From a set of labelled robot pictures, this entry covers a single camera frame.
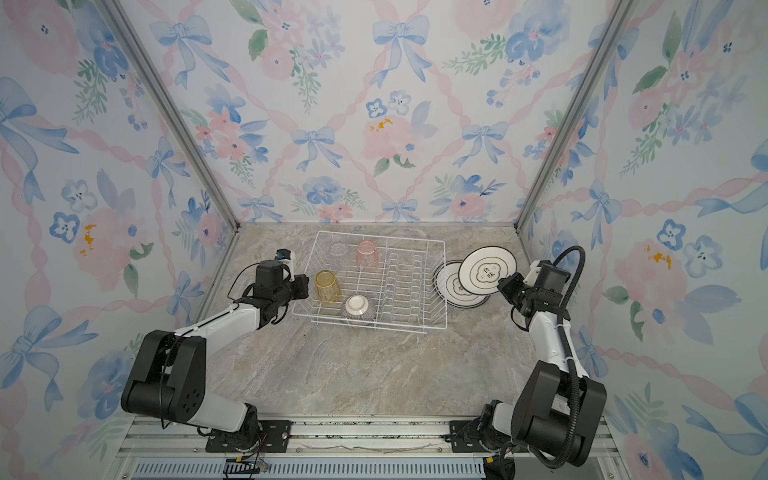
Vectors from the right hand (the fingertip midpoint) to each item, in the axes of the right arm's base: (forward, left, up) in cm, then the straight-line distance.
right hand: (501, 277), depth 87 cm
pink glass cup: (+16, +41, -10) cm, 45 cm away
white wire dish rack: (+8, +37, -14) cm, 41 cm away
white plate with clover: (+6, +13, -13) cm, 19 cm away
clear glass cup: (+13, +50, -4) cm, 52 cm away
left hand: (+3, +58, -4) cm, 58 cm away
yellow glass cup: (-1, +51, -5) cm, 51 cm away
